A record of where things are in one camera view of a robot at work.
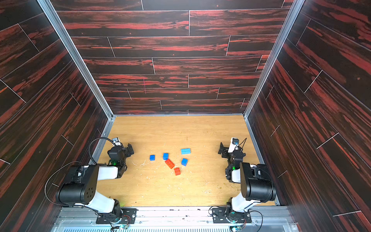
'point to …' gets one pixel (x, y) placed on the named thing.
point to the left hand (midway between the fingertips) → (123, 145)
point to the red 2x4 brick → (169, 163)
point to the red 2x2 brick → (177, 171)
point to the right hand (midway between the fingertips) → (232, 143)
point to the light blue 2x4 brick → (185, 151)
